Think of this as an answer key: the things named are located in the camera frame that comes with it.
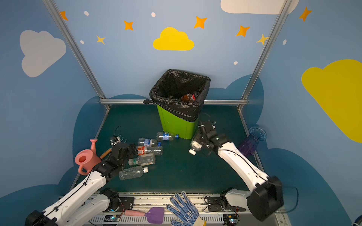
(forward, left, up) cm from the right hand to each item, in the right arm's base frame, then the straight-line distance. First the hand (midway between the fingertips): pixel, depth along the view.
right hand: (198, 135), depth 82 cm
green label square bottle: (-5, +1, -4) cm, 7 cm away
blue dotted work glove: (-37, +5, -17) cm, 41 cm away
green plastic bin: (+9, +9, -6) cm, 14 cm away
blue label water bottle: (+1, +36, -12) cm, 38 cm away
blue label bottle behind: (+6, +21, -12) cm, 25 cm away
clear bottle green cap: (-10, +35, -17) cm, 40 cm away
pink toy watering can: (-16, +63, -5) cm, 66 cm away
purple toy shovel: (-39, +22, -16) cm, 47 cm away
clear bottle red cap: (-3, +27, -17) cm, 32 cm away
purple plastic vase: (+3, -35, -2) cm, 35 cm away
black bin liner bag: (+28, +12, +9) cm, 32 cm away
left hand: (-7, +40, -5) cm, 41 cm away
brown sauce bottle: (+29, +9, +4) cm, 30 cm away
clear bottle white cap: (-20, +38, -12) cm, 44 cm away
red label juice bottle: (+24, +4, +9) cm, 26 cm away
